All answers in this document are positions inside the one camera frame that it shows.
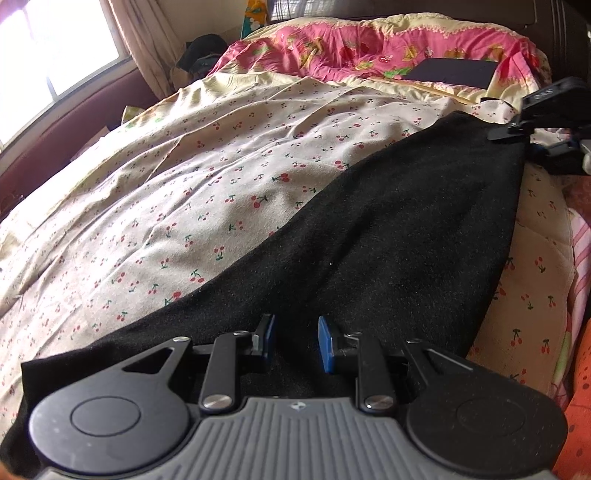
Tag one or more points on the maroon window bench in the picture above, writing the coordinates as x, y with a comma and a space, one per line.
69, 138

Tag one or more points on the pink striped cloth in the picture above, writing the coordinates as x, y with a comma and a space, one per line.
577, 258

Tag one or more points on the window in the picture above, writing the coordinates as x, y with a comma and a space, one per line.
46, 60

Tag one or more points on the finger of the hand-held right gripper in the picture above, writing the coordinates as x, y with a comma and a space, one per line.
512, 129
556, 159

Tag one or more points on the black bag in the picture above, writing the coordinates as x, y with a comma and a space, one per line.
201, 55

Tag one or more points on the orange cloth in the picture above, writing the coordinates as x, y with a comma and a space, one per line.
577, 415

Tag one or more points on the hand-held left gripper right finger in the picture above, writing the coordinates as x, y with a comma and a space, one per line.
325, 346

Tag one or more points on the colourful printed packet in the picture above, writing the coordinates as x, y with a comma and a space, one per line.
253, 18

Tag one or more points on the black pants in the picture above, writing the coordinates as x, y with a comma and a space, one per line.
392, 240

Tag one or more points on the dark brown headboard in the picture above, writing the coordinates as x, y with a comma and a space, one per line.
570, 37

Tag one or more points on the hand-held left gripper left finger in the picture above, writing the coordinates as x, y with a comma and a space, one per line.
269, 339

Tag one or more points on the pink floral quilt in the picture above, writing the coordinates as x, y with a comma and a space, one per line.
346, 50

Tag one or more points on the beige patterned curtain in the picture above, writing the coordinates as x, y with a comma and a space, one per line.
147, 46

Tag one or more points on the cherry print bed sheet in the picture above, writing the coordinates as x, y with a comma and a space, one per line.
184, 184

